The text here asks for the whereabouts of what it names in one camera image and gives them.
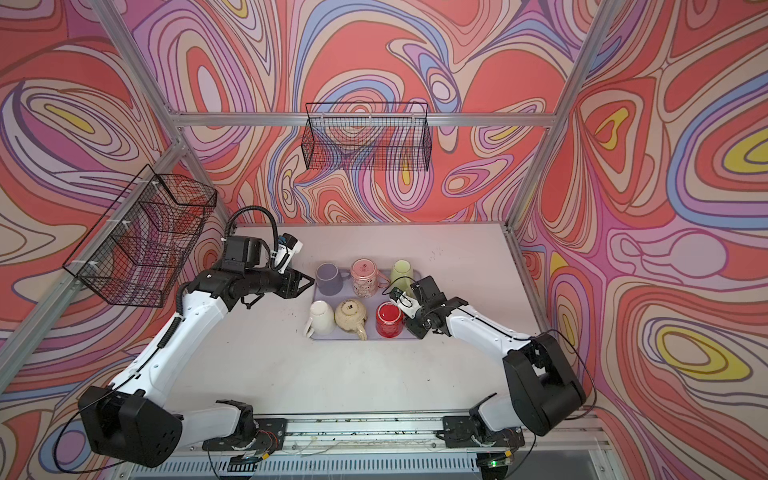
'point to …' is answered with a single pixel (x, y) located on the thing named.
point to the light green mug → (402, 276)
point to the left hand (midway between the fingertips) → (309, 276)
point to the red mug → (389, 319)
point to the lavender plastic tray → (370, 303)
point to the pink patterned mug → (366, 278)
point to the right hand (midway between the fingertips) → (417, 323)
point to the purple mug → (330, 278)
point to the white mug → (321, 321)
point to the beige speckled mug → (350, 315)
